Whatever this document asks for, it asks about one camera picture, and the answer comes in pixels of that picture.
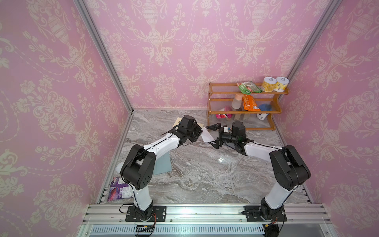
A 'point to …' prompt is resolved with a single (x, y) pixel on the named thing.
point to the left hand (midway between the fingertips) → (205, 130)
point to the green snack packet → (248, 87)
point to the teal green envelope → (163, 165)
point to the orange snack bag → (249, 103)
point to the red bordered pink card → (206, 136)
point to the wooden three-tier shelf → (222, 94)
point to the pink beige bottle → (237, 102)
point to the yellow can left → (268, 84)
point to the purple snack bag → (118, 191)
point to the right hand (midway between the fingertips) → (206, 133)
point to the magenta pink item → (226, 108)
